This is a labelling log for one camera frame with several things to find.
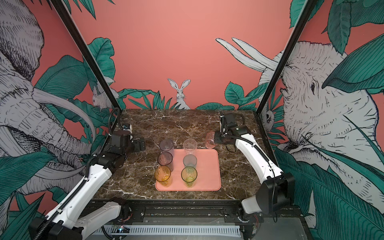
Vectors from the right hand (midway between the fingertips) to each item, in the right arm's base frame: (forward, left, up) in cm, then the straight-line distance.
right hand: (215, 136), depth 82 cm
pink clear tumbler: (+3, +3, -7) cm, 8 cm away
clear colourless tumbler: (+6, +15, -21) cm, 27 cm away
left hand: (-3, +44, +3) cm, 44 cm away
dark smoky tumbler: (-7, +29, -13) cm, 33 cm away
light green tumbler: (-17, +15, -13) cm, 26 cm away
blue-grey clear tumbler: (-1, +29, -9) cm, 30 cm away
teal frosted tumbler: (-10, +14, -10) cm, 20 cm away
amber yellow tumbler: (-17, +30, -16) cm, 38 cm away
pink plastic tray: (-14, +3, -19) cm, 24 cm away
